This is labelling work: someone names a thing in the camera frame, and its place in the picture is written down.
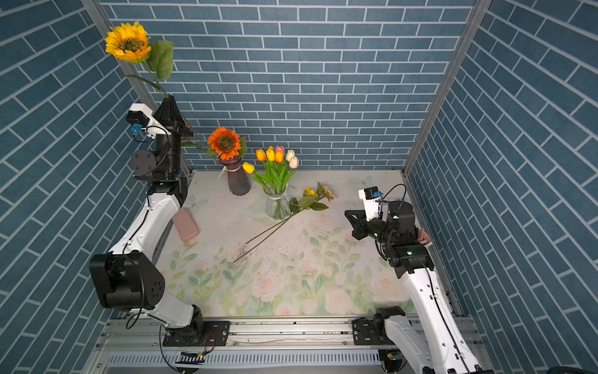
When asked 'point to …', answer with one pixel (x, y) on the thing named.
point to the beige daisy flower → (327, 193)
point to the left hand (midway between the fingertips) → (180, 96)
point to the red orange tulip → (279, 159)
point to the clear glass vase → (277, 206)
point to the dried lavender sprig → (241, 255)
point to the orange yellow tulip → (270, 156)
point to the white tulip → (290, 156)
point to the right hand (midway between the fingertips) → (350, 213)
